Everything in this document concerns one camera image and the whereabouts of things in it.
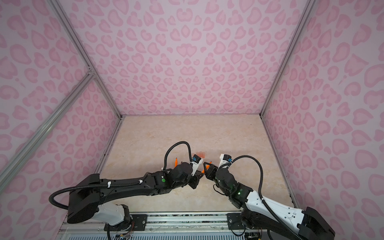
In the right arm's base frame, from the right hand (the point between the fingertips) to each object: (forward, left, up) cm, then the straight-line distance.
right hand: (204, 164), depth 78 cm
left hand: (-4, 0, 0) cm, 4 cm away
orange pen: (-1, -2, 0) cm, 2 cm away
